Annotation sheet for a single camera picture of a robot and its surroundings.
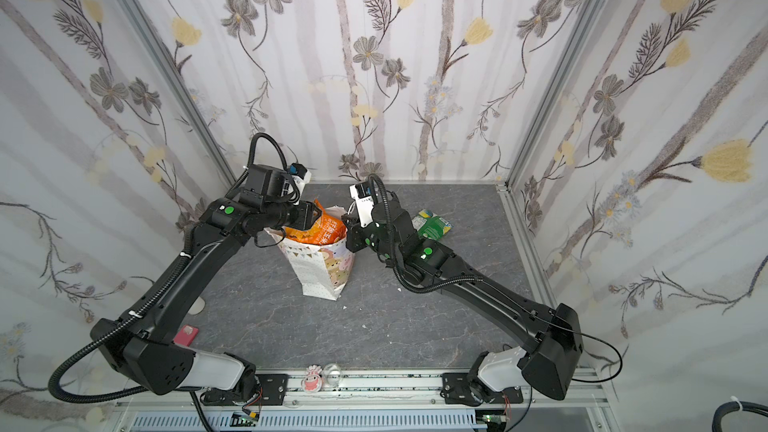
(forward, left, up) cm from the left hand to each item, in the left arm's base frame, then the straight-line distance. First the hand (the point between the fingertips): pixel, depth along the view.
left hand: (311, 202), depth 75 cm
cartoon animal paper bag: (-12, -3, -14) cm, 19 cm away
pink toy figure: (-36, 0, -26) cm, 45 cm away
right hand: (-8, -8, +6) cm, 13 cm away
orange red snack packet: (-4, -3, -7) cm, 9 cm away
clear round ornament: (-35, -5, -30) cm, 46 cm away
